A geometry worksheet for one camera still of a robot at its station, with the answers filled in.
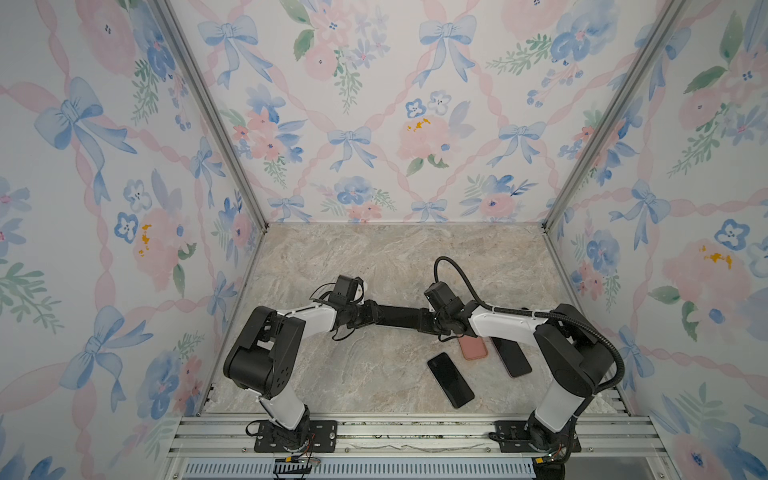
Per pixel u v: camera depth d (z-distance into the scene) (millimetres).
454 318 703
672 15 689
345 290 763
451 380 831
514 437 732
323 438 737
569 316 501
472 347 880
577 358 471
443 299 733
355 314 814
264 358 464
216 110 872
